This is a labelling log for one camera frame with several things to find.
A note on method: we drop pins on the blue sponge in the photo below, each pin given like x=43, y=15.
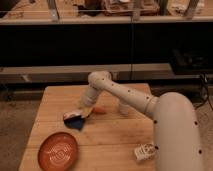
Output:
x=74, y=124

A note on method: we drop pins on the orange round plate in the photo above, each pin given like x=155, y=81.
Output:
x=58, y=152

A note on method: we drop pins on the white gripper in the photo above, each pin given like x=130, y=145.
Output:
x=88, y=99

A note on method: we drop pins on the orange plastic carrot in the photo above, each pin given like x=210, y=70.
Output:
x=98, y=110

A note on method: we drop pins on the black equipment on shelf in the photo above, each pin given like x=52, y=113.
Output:
x=191, y=62

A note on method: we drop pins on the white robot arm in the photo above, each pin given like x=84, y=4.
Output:
x=176, y=134

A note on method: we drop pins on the clear plastic cup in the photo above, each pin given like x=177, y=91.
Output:
x=123, y=108

